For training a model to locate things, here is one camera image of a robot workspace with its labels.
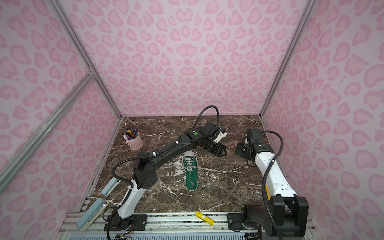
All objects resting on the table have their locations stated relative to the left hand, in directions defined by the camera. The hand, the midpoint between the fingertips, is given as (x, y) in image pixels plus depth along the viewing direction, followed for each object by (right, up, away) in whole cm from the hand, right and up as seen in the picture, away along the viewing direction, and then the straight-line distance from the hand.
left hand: (224, 150), depth 81 cm
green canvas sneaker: (-18, -16, +4) cm, 25 cm away
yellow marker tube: (-11, -32, -7) cm, 35 cm away
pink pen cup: (-53, +2, +14) cm, 55 cm away
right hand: (+9, 0, +2) cm, 9 cm away
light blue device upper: (-62, -20, +1) cm, 65 cm away
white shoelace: (-20, -9, +10) cm, 24 cm away
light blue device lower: (-67, -31, -7) cm, 74 cm away
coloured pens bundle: (-57, +8, +14) cm, 59 cm away
